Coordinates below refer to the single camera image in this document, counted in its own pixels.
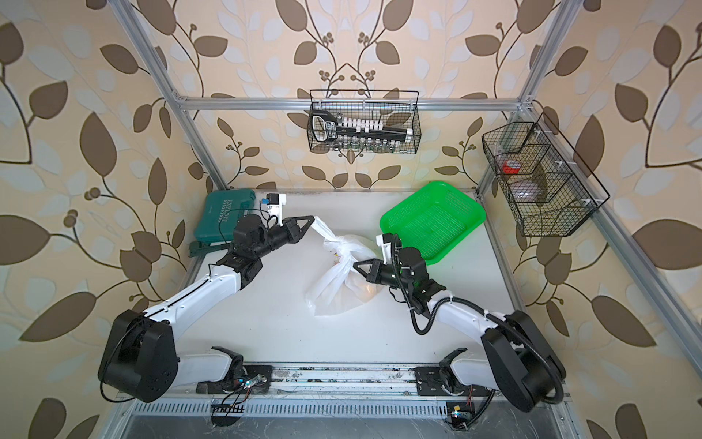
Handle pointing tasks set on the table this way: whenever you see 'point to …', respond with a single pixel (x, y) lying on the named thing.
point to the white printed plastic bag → (343, 286)
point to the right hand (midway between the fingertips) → (353, 265)
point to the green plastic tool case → (220, 212)
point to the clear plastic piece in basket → (526, 190)
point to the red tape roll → (511, 166)
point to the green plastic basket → (435, 219)
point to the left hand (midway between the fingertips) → (308, 215)
